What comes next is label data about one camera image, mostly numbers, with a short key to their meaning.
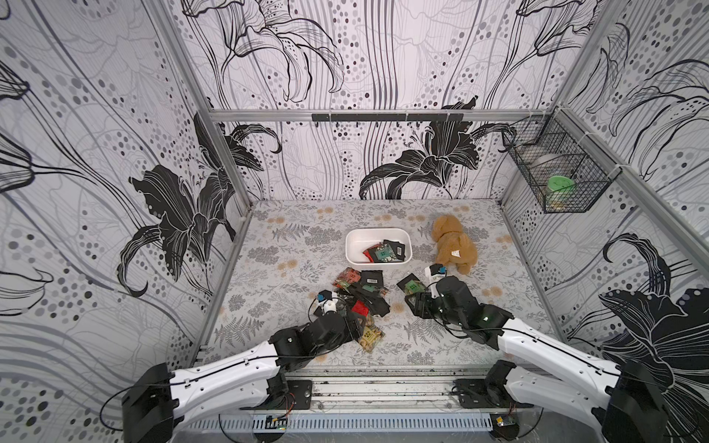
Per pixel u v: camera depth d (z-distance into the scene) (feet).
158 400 1.52
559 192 2.62
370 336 2.74
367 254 3.23
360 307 2.87
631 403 1.28
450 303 1.99
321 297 2.36
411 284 3.08
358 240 3.42
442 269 2.34
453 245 2.94
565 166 2.57
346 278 3.06
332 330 1.90
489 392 2.12
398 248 3.34
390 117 3.01
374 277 3.11
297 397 2.40
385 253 3.23
